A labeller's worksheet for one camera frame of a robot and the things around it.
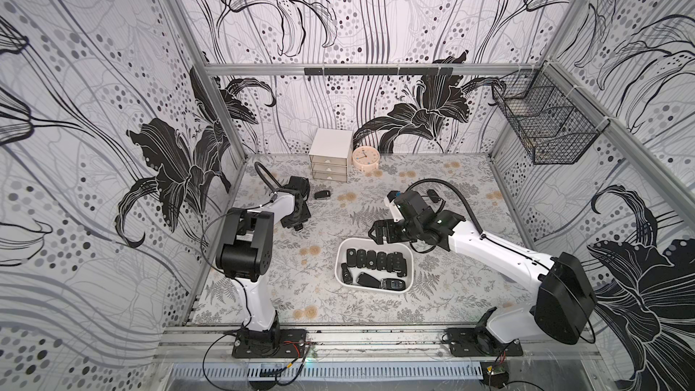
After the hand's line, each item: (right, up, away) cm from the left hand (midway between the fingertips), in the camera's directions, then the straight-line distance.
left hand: (300, 221), depth 99 cm
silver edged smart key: (+32, -17, -17) cm, 40 cm away
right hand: (+29, 0, -17) cm, 34 cm away
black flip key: (+52, +9, +6) cm, 53 cm away
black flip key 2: (+19, -10, -11) cm, 24 cm away
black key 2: (+23, -10, -12) cm, 28 cm away
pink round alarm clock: (+25, +25, +16) cm, 39 cm away
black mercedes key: (+18, -15, -15) cm, 28 cm away
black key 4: (+29, -11, -13) cm, 34 cm away
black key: (+7, +10, +6) cm, 14 cm away
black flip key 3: (+35, -11, -14) cm, 39 cm away
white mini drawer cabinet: (+11, +25, +3) cm, 28 cm away
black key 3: (+26, -11, -12) cm, 30 cm away
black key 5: (+32, -11, -13) cm, 36 cm away
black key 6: (+24, -16, -15) cm, 33 cm away
